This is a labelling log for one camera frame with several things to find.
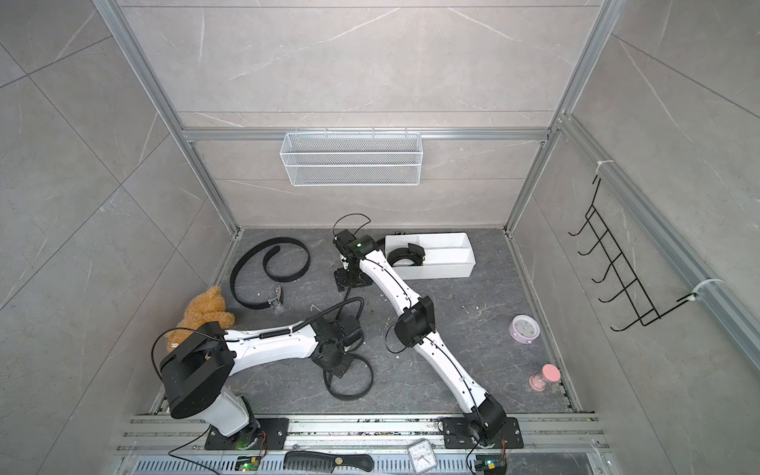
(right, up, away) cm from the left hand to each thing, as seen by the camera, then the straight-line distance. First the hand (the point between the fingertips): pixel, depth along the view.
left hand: (344, 364), depth 85 cm
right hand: (+1, +21, +14) cm, 25 cm away
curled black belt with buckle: (-24, +17, +10) cm, 31 cm away
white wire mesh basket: (0, +65, +16) cm, 67 cm away
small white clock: (+21, -16, -16) cm, 31 cm away
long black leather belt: (+22, +32, +13) cm, 41 cm away
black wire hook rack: (+67, +25, -21) cm, 74 cm away
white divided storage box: (+36, +32, +26) cm, 54 cm away
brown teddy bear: (-42, +16, +2) cm, 45 cm away
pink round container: (+56, +9, +5) cm, 57 cm away
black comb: (-3, -18, -15) cm, 24 cm away
